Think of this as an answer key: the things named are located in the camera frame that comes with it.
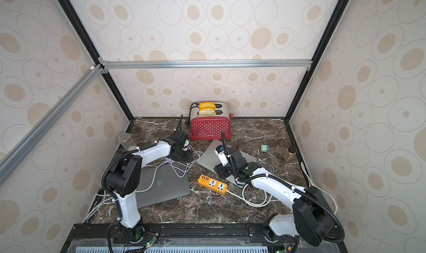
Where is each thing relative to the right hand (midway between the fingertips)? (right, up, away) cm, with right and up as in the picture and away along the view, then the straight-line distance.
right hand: (218, 168), depth 84 cm
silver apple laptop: (-6, +3, +19) cm, 20 cm away
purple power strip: (-28, +2, +11) cm, 30 cm away
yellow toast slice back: (-6, +35, +13) cm, 38 cm away
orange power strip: (-3, -9, +2) cm, 10 cm away
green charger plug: (+28, +9, +17) cm, 34 cm away
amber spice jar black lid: (+40, +8, +8) cm, 42 cm away
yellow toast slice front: (-6, +30, +12) cm, 33 cm away
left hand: (-15, +4, +12) cm, 19 cm away
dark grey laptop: (-30, -9, +7) cm, 32 cm away
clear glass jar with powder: (-51, +14, +7) cm, 54 cm away
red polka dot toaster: (-5, +21, +14) cm, 26 cm away
